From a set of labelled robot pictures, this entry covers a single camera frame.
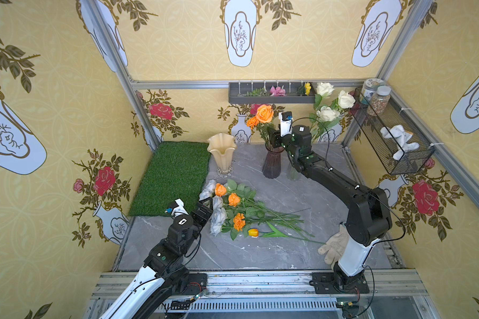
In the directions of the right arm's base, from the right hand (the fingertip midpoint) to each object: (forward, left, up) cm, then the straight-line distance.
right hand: (281, 123), depth 85 cm
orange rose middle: (-24, +20, -25) cm, 40 cm away
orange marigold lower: (-35, +17, -25) cm, 46 cm away
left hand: (-32, +31, -14) cm, 47 cm away
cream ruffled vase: (0, +27, -16) cm, 31 cm away
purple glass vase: (-6, +2, -23) cm, 23 cm away
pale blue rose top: (-19, +32, -26) cm, 46 cm away
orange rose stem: (-4, +7, -1) cm, 8 cm away
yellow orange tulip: (-37, +10, -30) cm, 49 cm away
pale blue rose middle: (-32, +25, -22) cm, 47 cm away
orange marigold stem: (-2, +12, +2) cm, 13 cm away
